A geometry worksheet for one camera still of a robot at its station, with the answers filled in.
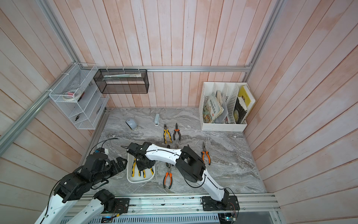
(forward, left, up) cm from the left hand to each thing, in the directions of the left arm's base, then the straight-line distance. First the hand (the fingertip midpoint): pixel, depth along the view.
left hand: (121, 167), depth 71 cm
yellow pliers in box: (+1, -2, -15) cm, 15 cm away
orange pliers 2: (-4, -25, +13) cm, 28 cm away
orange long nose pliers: (+3, -24, -15) cm, 28 cm away
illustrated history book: (+42, -55, 0) cm, 69 cm away
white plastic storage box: (0, -3, -15) cm, 16 cm away
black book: (+40, -74, +1) cm, 84 cm away
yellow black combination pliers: (+35, -21, -15) cm, 43 cm away
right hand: (+6, -8, -15) cm, 18 cm away
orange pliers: (+15, -50, -15) cm, 54 cm away
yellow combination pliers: (+2, -9, -15) cm, 17 cm away
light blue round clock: (+35, +4, -9) cm, 37 cm away
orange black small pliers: (+34, -29, -14) cm, 47 cm away
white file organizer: (+40, -62, +5) cm, 74 cm away
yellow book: (+41, -76, +11) cm, 87 cm away
